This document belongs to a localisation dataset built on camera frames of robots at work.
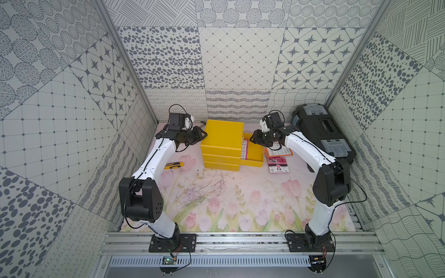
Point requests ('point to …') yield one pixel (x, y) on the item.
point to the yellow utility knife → (174, 165)
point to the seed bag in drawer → (244, 149)
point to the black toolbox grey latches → (317, 125)
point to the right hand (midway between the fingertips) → (254, 142)
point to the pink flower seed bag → (277, 164)
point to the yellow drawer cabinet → (221, 149)
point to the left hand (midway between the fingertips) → (203, 132)
